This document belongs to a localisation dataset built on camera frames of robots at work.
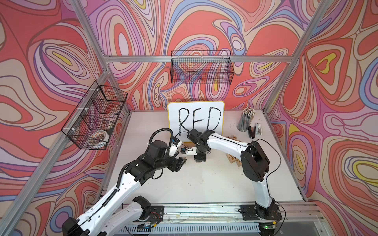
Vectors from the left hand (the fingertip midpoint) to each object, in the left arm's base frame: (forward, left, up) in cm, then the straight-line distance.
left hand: (182, 157), depth 73 cm
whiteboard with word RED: (+26, 0, +3) cm, 26 cm away
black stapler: (+30, -48, -16) cm, 59 cm away
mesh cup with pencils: (+31, -42, -6) cm, 52 cm away
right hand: (+7, -10, -16) cm, 20 cm away
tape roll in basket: (+8, +41, +8) cm, 42 cm away
